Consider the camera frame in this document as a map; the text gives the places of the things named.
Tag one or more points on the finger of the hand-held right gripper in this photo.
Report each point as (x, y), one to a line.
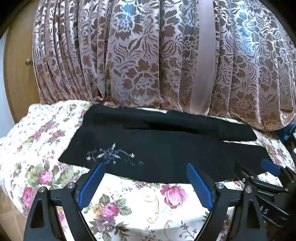
(245, 172)
(270, 166)

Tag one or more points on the black pants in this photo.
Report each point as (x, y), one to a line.
(161, 150)

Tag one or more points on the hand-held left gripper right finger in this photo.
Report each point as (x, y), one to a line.
(198, 185)

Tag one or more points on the round metal cabinet knob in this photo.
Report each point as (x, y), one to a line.
(28, 61)

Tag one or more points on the brown floral patterned curtain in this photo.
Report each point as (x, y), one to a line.
(138, 58)

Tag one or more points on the blue object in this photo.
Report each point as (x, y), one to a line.
(288, 133)

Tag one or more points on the wooden cabinet door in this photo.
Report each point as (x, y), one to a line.
(18, 81)

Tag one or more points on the plain pink curtain band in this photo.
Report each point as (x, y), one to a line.
(205, 58)

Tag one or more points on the floral bed sheet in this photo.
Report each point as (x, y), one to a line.
(41, 139)

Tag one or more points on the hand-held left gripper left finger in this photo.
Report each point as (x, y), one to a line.
(91, 185)

